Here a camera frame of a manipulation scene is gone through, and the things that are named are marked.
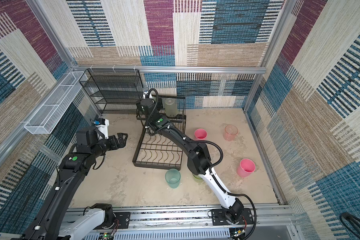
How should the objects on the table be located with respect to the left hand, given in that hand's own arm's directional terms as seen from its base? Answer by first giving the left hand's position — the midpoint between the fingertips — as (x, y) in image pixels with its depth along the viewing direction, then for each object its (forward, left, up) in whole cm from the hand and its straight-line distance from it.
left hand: (119, 133), depth 74 cm
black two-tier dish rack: (+5, -16, -25) cm, 30 cm away
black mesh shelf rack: (+46, +18, -10) cm, 51 cm away
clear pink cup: (+14, -62, -18) cm, 66 cm away
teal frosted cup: (-13, -25, -22) cm, 36 cm away
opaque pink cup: (+15, -43, -22) cm, 51 cm away
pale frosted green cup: (+17, -25, +2) cm, 30 cm away
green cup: (-21, -37, -3) cm, 43 cm away
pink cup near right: (-10, -66, -21) cm, 70 cm away
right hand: (+24, -12, +2) cm, 26 cm away
